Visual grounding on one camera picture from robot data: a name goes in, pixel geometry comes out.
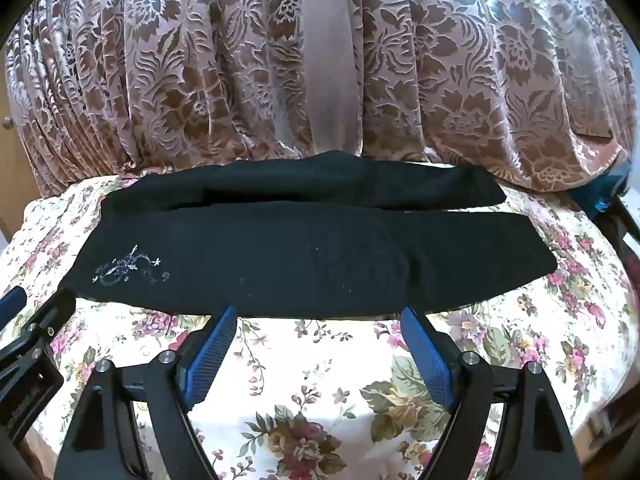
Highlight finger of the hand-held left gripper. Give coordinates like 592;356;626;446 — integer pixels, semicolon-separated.
0;288;77;378
0;286;28;321

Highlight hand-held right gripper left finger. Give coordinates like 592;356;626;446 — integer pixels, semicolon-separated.
54;305;239;480

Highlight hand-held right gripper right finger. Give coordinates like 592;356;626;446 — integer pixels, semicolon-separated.
400;306;585;480

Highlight black pants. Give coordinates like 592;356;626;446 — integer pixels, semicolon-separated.
59;150;559;322

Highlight floral bedsheet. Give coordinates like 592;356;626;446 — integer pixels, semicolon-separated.
0;162;632;480

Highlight black stand with white labels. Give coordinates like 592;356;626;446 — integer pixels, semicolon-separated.
606;195;640;266

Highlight blue plastic object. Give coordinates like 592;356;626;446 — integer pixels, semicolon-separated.
575;157;632;222

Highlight brown floral curtain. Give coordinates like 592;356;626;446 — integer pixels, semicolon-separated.
344;0;632;195
4;0;322;198

